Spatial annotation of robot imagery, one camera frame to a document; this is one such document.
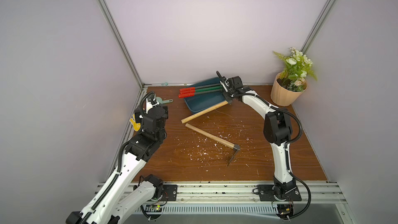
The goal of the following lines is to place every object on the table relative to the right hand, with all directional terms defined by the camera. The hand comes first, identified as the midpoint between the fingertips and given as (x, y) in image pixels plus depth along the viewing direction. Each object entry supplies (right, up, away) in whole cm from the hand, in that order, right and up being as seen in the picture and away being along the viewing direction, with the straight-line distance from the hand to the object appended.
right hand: (227, 89), depth 100 cm
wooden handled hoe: (+2, -33, -15) cm, 36 cm away
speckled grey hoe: (-25, -3, +4) cm, 25 cm away
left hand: (-39, -8, -32) cm, 51 cm away
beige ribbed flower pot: (+36, -5, -2) cm, 36 cm away
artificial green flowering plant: (+40, +11, -10) cm, 43 cm away
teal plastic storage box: (-16, -8, +12) cm, 21 cm away
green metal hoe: (-23, -1, +7) cm, 24 cm away
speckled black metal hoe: (-14, +3, +13) cm, 20 cm away
